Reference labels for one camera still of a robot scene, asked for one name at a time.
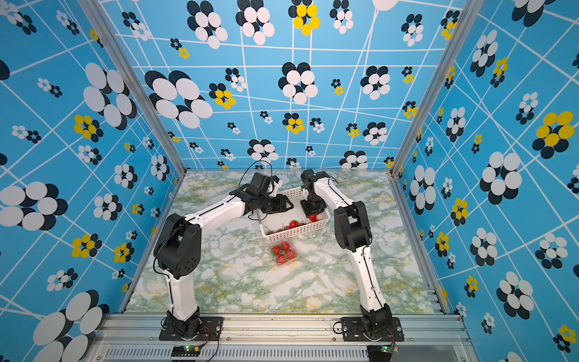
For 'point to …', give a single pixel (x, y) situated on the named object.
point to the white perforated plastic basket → (276, 226)
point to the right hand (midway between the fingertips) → (314, 212)
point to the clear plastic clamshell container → (283, 252)
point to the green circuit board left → (185, 351)
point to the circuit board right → (392, 348)
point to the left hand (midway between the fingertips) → (292, 204)
